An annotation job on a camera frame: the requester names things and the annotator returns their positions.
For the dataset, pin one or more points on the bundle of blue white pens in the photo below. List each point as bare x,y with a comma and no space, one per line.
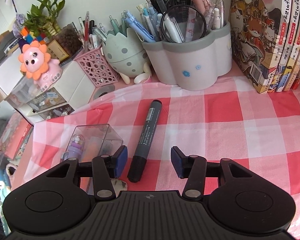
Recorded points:
150,17

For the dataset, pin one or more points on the pink lion toy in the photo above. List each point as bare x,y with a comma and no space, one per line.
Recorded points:
40,65

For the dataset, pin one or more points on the pink gift box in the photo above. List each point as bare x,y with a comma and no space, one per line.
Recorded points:
13,135

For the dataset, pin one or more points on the white eraser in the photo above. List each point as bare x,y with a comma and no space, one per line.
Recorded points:
118,185

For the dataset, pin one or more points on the green egg-shaped pen holder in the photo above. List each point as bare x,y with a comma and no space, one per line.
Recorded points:
126,55

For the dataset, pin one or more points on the long dark grey case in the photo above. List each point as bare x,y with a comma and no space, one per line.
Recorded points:
5,42

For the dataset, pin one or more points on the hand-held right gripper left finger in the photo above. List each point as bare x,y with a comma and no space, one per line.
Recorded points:
121,161

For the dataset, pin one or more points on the pink perforated pen holder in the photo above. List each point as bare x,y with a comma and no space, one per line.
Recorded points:
96,67

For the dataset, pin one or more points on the colourful puzzle cube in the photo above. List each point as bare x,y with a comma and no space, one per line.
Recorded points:
31,36

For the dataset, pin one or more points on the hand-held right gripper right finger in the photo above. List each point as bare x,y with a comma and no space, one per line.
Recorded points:
177,162

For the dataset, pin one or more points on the grey desk grommet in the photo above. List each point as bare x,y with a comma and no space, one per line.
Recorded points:
103,91

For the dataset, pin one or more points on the purple hanging charm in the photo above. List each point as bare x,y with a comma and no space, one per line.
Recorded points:
17,22

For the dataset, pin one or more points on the blue plush doll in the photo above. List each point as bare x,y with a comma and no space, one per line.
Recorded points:
0,182

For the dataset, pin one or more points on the black magnifying glass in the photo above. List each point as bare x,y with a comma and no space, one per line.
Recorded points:
183,22

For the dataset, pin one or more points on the pink checkered cloth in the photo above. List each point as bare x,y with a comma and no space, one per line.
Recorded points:
215,130

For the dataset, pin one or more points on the white storage box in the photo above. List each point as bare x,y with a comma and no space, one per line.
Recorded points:
5,67

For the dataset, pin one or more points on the bundle of teal grey pens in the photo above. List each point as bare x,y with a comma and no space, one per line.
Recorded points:
116,25

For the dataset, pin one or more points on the washi tape roll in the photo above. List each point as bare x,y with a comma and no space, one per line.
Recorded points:
142,78

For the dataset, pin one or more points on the grey flower-shaped pen holder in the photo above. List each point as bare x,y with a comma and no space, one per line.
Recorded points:
190,62

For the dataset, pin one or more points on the white drawer organizer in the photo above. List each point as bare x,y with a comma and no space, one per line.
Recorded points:
72,85

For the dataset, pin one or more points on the purple pen with dome cap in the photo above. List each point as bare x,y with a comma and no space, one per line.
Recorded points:
77,143

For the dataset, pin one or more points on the grey marker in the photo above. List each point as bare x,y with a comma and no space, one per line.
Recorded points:
147,135

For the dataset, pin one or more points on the bundle of red black pens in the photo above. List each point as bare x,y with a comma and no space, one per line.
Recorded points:
88,32

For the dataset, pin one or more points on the clear plastic box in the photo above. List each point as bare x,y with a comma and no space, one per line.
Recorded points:
107,137

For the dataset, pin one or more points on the lucky bamboo plant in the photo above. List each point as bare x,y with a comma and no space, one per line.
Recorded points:
46,12

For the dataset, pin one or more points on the clear lidded storage box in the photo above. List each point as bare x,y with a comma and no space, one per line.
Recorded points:
22,92

